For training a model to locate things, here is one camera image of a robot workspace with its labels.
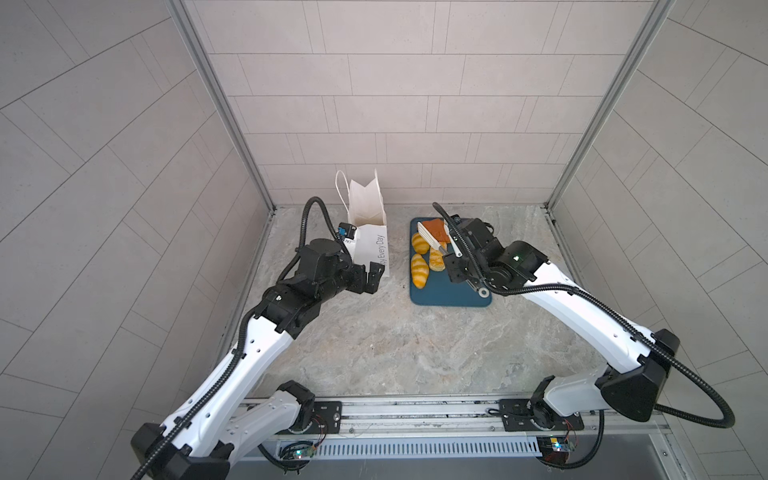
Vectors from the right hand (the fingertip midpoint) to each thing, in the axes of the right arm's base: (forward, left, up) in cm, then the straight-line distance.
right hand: (449, 262), depth 75 cm
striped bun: (+10, +6, -18) cm, 21 cm away
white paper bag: (+10, +20, -2) cm, 23 cm away
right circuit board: (-38, -20, -23) cm, 49 cm away
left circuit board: (-35, +36, -18) cm, 54 cm away
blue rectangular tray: (+4, 0, -21) cm, 22 cm away
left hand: (-2, +18, +5) cm, 19 cm away
